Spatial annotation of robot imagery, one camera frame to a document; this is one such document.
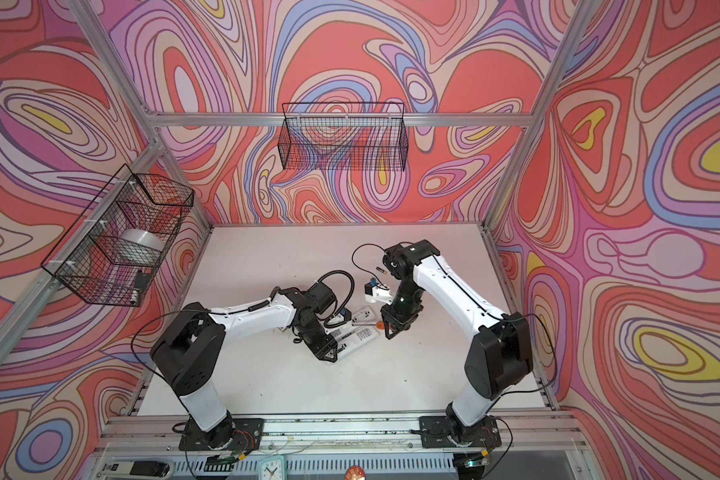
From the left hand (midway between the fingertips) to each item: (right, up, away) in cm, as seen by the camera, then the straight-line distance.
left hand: (334, 351), depth 85 cm
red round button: (+7, -23, -16) cm, 29 cm away
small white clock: (-12, -21, -17) cm, 30 cm away
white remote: (+5, +2, +1) cm, 5 cm away
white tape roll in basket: (-45, +30, -15) cm, 56 cm away
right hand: (+18, +7, -11) cm, 22 cm away
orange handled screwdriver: (+13, +10, -10) cm, 19 cm away
